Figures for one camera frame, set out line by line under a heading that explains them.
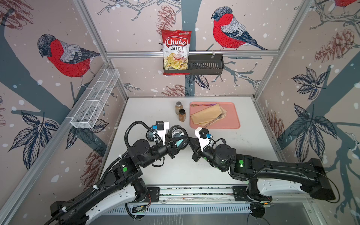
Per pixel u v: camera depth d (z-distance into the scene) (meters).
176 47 0.83
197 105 1.15
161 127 0.51
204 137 0.50
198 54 0.92
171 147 0.51
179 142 0.55
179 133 0.56
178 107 1.03
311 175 0.42
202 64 1.07
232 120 1.06
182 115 1.00
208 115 1.09
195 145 0.55
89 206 0.45
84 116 0.70
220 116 1.07
